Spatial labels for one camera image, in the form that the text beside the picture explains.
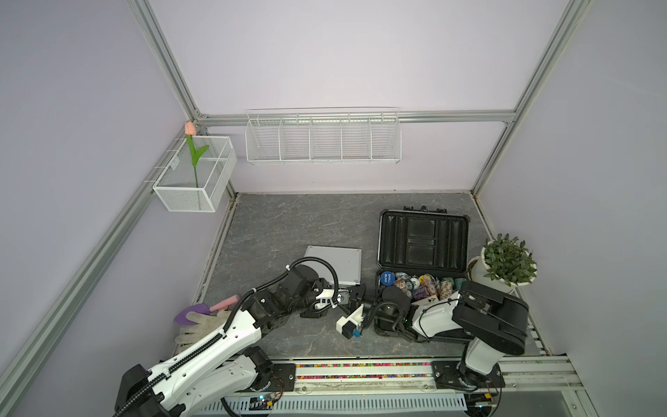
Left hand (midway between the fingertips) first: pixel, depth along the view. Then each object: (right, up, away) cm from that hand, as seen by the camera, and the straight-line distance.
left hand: (323, 289), depth 77 cm
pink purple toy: (-48, -11, +9) cm, 50 cm away
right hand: (+3, +1, -1) cm, 4 cm away
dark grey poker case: (+35, +12, +18) cm, 41 cm away
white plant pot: (+53, +3, +14) cm, 55 cm away
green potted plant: (+57, +8, +2) cm, 57 cm away
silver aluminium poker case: (+7, +7, +10) cm, 14 cm away
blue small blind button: (+21, +1, +10) cm, 23 cm away
